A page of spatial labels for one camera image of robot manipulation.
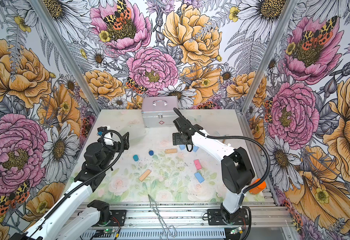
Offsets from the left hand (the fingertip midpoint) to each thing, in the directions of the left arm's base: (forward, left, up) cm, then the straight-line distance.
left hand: (121, 137), depth 78 cm
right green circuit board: (-38, -56, -22) cm, 72 cm away
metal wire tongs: (-37, -25, -22) cm, 50 cm away
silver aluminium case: (+36, -15, -17) cm, 42 cm away
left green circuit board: (-37, +3, -22) cm, 44 cm away
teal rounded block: (-1, -3, -20) cm, 20 cm away
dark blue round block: (+3, -12, -21) cm, 25 cm away
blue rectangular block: (-13, -41, -22) cm, 48 cm away
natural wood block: (+5, -24, -23) cm, 34 cm away
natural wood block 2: (-11, -10, -22) cm, 27 cm away
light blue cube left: (+7, -32, -21) cm, 39 cm away
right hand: (+3, -31, -11) cm, 33 cm away
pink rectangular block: (-5, -41, -22) cm, 47 cm away
